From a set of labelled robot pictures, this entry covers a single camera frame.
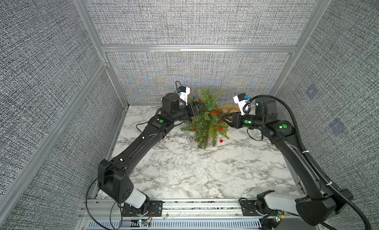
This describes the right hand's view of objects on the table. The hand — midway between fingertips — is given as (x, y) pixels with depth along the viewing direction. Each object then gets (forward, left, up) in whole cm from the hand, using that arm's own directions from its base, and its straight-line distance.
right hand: (225, 113), depth 68 cm
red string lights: (-3, +1, -8) cm, 8 cm away
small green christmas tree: (+3, +5, -11) cm, 13 cm away
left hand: (+5, +9, +1) cm, 10 cm away
